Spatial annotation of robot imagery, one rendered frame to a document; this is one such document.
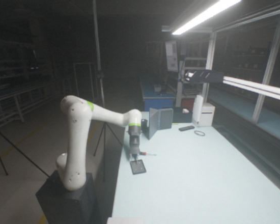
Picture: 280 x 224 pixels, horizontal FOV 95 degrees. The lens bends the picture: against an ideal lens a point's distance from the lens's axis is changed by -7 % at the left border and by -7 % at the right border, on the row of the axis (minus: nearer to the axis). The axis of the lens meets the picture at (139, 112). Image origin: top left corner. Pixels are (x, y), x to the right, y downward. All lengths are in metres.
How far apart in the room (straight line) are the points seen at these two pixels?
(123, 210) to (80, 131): 0.43
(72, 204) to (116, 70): 11.77
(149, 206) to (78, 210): 0.59
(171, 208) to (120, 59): 12.01
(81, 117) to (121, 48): 11.80
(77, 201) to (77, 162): 0.36
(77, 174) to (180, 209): 0.56
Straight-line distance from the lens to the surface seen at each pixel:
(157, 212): 0.76
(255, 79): 5.58
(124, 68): 12.38
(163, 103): 2.85
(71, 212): 1.26
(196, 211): 0.80
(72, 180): 0.90
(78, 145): 0.79
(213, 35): 1.65
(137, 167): 0.94
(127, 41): 12.42
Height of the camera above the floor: 1.64
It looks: 21 degrees down
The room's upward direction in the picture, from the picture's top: straight up
